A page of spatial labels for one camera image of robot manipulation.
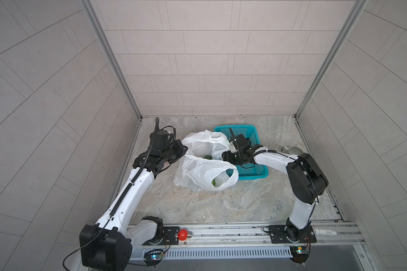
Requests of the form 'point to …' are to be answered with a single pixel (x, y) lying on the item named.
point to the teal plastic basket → (250, 171)
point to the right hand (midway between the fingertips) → (223, 160)
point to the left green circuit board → (152, 257)
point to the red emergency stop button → (184, 234)
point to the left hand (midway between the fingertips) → (192, 144)
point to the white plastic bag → (202, 167)
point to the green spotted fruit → (208, 157)
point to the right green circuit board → (299, 253)
